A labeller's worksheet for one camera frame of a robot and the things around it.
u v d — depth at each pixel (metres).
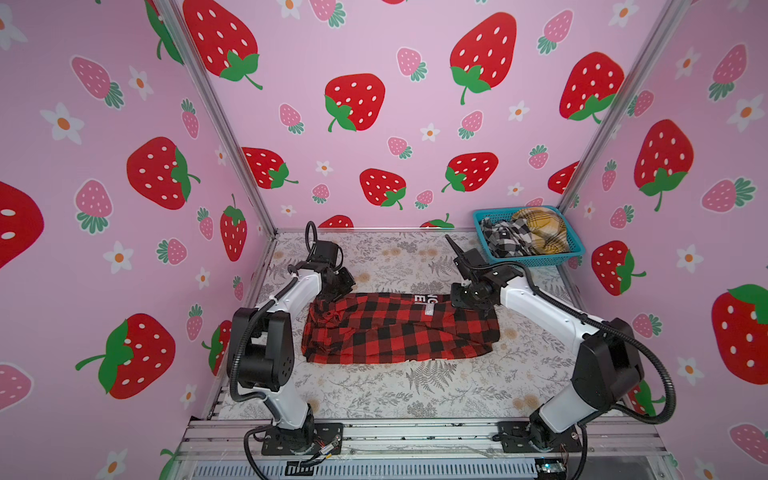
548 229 1.07
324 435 0.75
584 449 0.68
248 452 0.69
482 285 0.62
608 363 0.43
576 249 1.04
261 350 0.48
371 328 0.91
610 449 0.73
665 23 0.70
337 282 0.85
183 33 0.71
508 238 1.06
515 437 0.73
